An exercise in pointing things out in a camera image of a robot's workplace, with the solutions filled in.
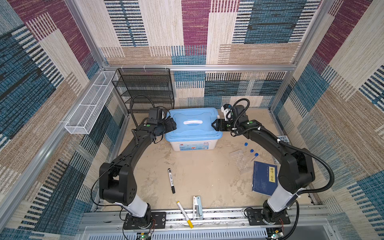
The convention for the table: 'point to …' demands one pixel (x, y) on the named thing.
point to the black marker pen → (171, 181)
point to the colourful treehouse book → (285, 138)
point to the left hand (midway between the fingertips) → (171, 122)
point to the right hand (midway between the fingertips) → (217, 125)
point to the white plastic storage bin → (210, 145)
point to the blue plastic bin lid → (194, 123)
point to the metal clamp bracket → (197, 210)
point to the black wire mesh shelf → (141, 89)
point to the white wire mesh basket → (83, 120)
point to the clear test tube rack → (239, 159)
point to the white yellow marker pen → (188, 221)
